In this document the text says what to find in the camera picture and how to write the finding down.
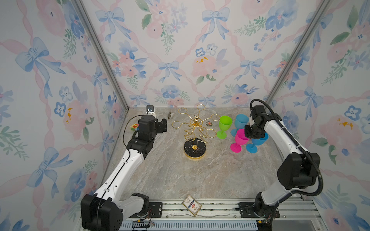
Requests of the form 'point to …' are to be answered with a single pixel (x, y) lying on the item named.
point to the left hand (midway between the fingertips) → (156, 118)
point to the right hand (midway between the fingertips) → (251, 134)
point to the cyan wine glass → (252, 148)
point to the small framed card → (191, 204)
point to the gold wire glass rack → (195, 142)
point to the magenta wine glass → (240, 140)
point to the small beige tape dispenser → (170, 115)
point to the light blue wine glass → (241, 121)
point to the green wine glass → (225, 122)
